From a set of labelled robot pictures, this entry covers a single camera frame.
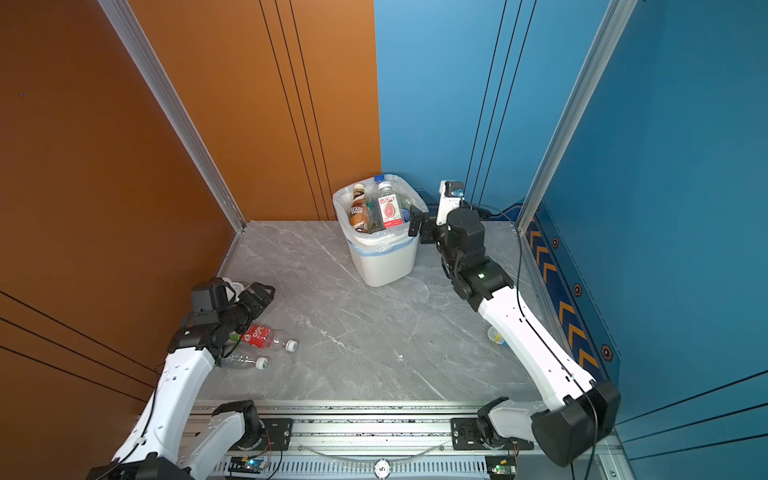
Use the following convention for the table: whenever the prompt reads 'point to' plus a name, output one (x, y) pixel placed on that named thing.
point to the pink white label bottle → (390, 206)
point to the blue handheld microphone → (495, 337)
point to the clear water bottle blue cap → (379, 178)
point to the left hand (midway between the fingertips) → (267, 295)
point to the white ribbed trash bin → (378, 258)
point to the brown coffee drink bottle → (359, 211)
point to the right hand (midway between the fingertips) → (427, 208)
